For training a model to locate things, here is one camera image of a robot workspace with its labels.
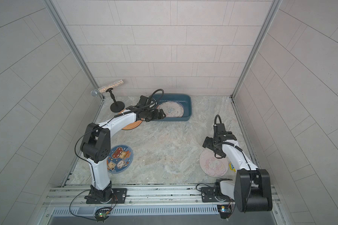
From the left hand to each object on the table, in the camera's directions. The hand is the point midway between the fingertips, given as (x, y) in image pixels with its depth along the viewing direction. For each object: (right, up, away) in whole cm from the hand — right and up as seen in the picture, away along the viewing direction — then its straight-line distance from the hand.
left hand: (163, 114), depth 93 cm
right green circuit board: (+33, -46, -25) cm, 62 cm away
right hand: (+30, -19, -7) cm, 36 cm away
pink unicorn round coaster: (+30, -30, -12) cm, 44 cm away
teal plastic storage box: (+17, +10, +17) cm, 26 cm away
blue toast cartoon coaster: (-25, -26, -9) cm, 37 cm away
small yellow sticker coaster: (+41, -30, -14) cm, 52 cm away
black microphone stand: (-37, +6, +16) cm, 41 cm away
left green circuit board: (-25, -44, -30) cm, 59 cm away
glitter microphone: (-42, +14, -5) cm, 45 cm away
